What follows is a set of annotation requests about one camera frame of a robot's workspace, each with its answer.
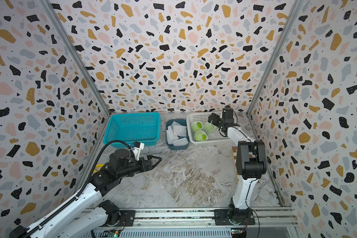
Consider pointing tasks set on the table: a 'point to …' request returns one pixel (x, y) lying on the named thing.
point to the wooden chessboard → (234, 149)
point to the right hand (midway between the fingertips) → (215, 118)
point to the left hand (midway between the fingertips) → (158, 160)
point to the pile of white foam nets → (173, 131)
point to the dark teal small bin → (182, 122)
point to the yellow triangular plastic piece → (98, 165)
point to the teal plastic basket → (141, 127)
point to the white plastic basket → (214, 137)
